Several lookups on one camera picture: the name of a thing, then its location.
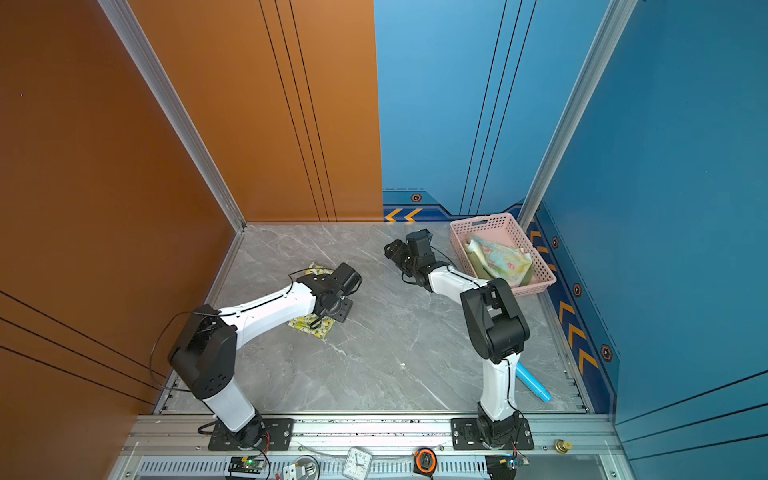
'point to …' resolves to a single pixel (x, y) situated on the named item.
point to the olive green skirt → (477, 269)
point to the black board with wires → (501, 467)
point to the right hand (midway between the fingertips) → (390, 252)
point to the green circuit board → (243, 464)
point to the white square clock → (357, 463)
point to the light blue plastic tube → (537, 387)
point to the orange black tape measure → (425, 462)
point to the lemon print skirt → (313, 324)
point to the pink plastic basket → (501, 229)
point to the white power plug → (293, 471)
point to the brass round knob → (562, 446)
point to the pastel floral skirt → (506, 265)
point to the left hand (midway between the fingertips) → (338, 302)
